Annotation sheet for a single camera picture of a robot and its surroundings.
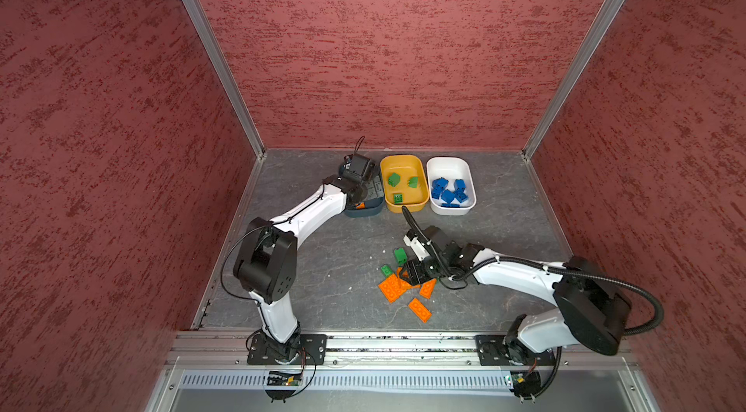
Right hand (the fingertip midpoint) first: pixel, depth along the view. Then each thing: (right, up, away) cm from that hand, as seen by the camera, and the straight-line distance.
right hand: (407, 279), depth 83 cm
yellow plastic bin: (+2, +28, +27) cm, 39 cm away
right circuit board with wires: (+29, -22, -12) cm, 38 cm away
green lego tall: (-6, +2, +3) cm, 7 cm away
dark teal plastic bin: (-9, +25, 0) cm, 26 cm away
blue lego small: (+22, +27, +24) cm, 43 cm away
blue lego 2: (+17, +23, +22) cm, 36 cm away
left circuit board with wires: (-33, -21, -11) cm, 41 cm away
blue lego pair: (+15, +29, +23) cm, 40 cm away
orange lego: (-14, +20, +16) cm, 30 cm away
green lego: (+5, +28, +26) cm, 39 cm away
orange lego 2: (+6, -3, +2) cm, 7 cm away
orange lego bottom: (+4, -8, -2) cm, 10 cm away
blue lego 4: (+18, +20, +20) cm, 34 cm away
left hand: (-13, +24, +8) cm, 29 cm away
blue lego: (+22, +23, +20) cm, 38 cm away
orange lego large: (-4, -3, +1) cm, 5 cm away
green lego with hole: (-1, +23, +20) cm, 30 cm away
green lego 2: (-1, +5, +6) cm, 8 cm away
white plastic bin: (+20, +27, +26) cm, 42 cm away
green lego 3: (-3, +29, +26) cm, 39 cm away
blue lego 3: (+13, +25, +21) cm, 35 cm away
